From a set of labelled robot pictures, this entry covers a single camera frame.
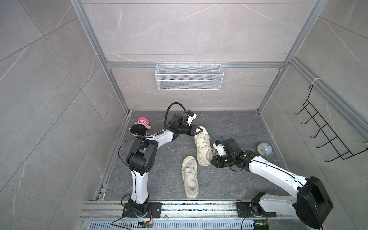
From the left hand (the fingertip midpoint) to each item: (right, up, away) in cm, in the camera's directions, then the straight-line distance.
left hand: (203, 128), depth 90 cm
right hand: (+5, -19, -8) cm, 22 cm away
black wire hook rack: (+56, -9, -31) cm, 64 cm away
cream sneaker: (0, -13, -6) cm, 14 cm away
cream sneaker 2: (-9, -22, -11) cm, 27 cm away
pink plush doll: (-43, 0, +8) cm, 44 cm away
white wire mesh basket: (-9, +37, +11) cm, 39 cm away
